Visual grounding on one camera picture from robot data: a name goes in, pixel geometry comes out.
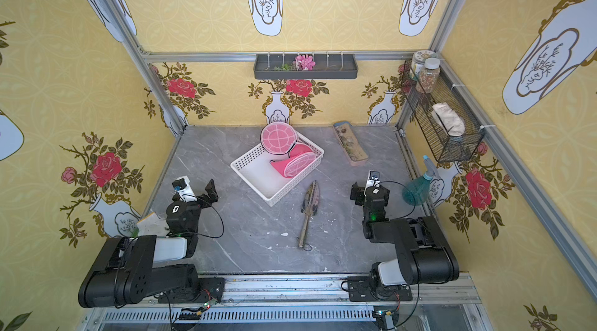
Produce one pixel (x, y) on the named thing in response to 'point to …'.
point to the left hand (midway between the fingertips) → (191, 183)
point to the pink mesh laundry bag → (301, 159)
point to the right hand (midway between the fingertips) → (374, 183)
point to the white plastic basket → (263, 178)
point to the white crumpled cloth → (154, 224)
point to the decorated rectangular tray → (350, 144)
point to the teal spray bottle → (417, 192)
